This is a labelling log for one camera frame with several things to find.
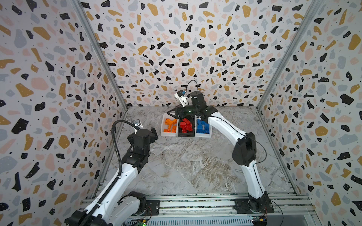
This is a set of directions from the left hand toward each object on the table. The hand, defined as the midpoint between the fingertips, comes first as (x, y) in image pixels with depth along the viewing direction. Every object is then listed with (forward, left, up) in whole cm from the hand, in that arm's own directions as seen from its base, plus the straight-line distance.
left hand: (145, 128), depth 77 cm
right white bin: (+9, -30, -21) cm, 38 cm away
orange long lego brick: (+14, -13, -21) cm, 29 cm away
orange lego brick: (+22, -8, -22) cm, 32 cm away
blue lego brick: (+15, -32, -23) cm, 42 cm away
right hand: (+11, -14, +4) cm, 18 cm away
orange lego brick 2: (+14, -8, -22) cm, 27 cm away
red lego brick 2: (+15, -21, -22) cm, 34 cm away
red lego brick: (+22, -23, -22) cm, 38 cm away
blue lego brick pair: (-5, -32, +8) cm, 33 cm away
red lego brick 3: (+17, -24, -23) cm, 37 cm away
